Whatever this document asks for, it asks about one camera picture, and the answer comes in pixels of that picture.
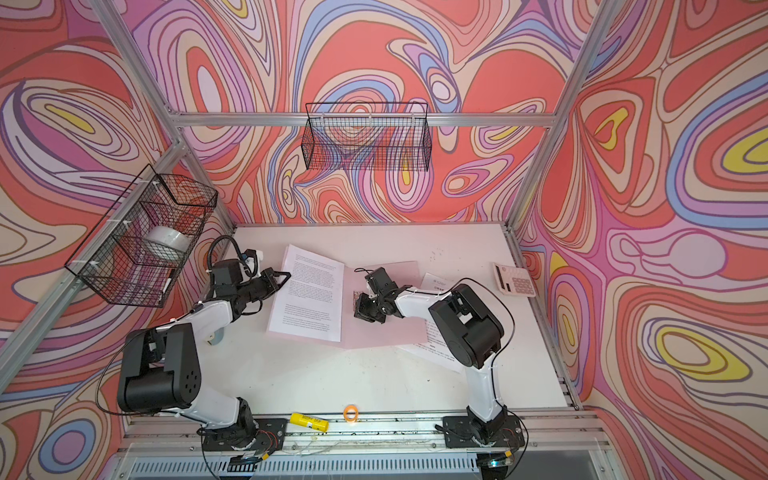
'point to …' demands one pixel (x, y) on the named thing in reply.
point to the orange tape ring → (345, 413)
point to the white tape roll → (170, 236)
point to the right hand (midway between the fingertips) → (357, 320)
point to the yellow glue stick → (310, 422)
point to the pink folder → (359, 332)
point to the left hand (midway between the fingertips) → (292, 273)
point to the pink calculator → (512, 280)
